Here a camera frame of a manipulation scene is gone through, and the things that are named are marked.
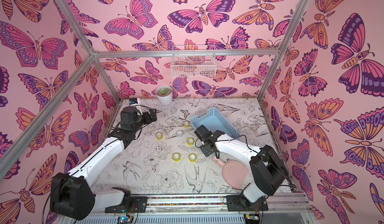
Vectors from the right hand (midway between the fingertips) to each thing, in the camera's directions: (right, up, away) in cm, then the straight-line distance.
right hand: (207, 148), depth 87 cm
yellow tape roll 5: (-9, -6, +2) cm, 11 cm away
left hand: (-32, +23, -4) cm, 39 cm away
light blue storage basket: (+6, +16, +19) cm, 25 cm away
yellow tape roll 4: (-18, -6, +3) cm, 19 cm away
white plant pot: (-30, +30, +24) cm, 49 cm away
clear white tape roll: (-17, +7, +13) cm, 23 cm away
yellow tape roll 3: (-10, +2, +10) cm, 14 cm away
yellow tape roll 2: (-31, +5, +12) cm, 34 cm away
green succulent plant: (-30, +37, +22) cm, 53 cm away
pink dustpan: (+16, -13, -3) cm, 21 cm away
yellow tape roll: (-13, +13, +19) cm, 26 cm away
